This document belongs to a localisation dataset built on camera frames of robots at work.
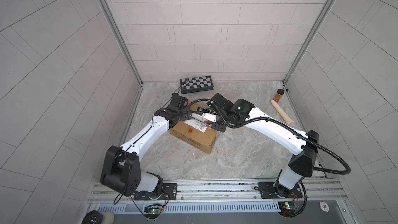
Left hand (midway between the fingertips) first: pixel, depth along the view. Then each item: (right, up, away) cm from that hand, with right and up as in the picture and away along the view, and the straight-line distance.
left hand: (185, 111), depth 86 cm
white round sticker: (+64, -40, -18) cm, 78 cm away
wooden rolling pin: (+61, -7, +6) cm, 62 cm away
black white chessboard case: (+4, +16, +26) cm, 31 cm away
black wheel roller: (-30, -36, -29) cm, 56 cm away
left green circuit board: (-11, -40, -21) cm, 47 cm away
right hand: (+15, -4, -11) cm, 19 cm away
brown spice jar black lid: (+58, +8, +14) cm, 60 cm away
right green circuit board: (+47, -41, -18) cm, 66 cm away
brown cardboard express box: (+7, -10, -7) cm, 14 cm away
